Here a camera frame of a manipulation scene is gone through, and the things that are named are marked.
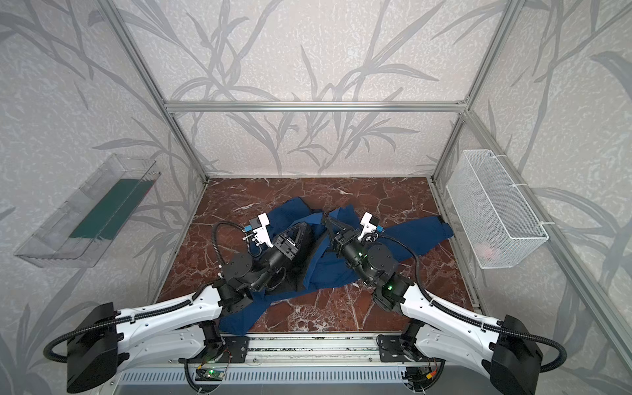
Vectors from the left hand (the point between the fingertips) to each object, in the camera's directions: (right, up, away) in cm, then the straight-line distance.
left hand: (309, 221), depth 65 cm
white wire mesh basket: (+48, 0, -3) cm, 48 cm away
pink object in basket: (+52, -10, +7) cm, 53 cm away
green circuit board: (-30, -45, +6) cm, 55 cm away
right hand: (+5, +3, 0) cm, 5 cm away
